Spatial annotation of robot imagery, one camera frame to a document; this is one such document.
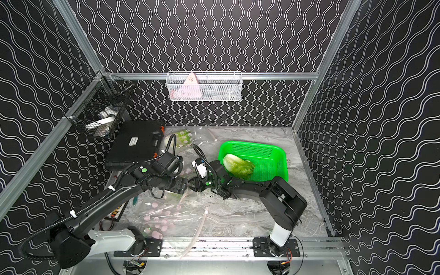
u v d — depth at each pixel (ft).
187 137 3.38
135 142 3.39
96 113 3.02
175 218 2.68
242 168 2.94
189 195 2.49
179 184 2.22
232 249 2.47
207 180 2.38
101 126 2.40
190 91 2.94
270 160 3.39
